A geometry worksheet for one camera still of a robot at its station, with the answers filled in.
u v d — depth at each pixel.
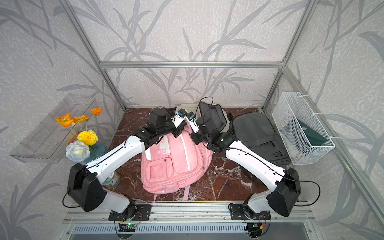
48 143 0.64
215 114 1.16
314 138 0.63
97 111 0.74
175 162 0.78
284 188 0.39
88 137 0.67
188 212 0.75
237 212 0.73
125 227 0.72
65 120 0.58
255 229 0.77
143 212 0.73
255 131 1.03
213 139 0.55
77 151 0.60
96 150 0.80
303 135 0.61
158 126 0.61
